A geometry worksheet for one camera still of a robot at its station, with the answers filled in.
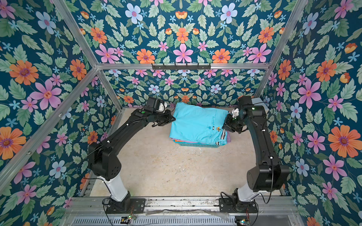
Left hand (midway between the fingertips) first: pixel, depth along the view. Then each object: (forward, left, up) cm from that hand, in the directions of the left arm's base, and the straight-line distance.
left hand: (176, 116), depth 83 cm
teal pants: (-5, -10, -2) cm, 12 cm away
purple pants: (-18, -27, -1) cm, 33 cm away
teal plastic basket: (-14, -14, -12) cm, 23 cm away
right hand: (-10, -27, +1) cm, 29 cm away
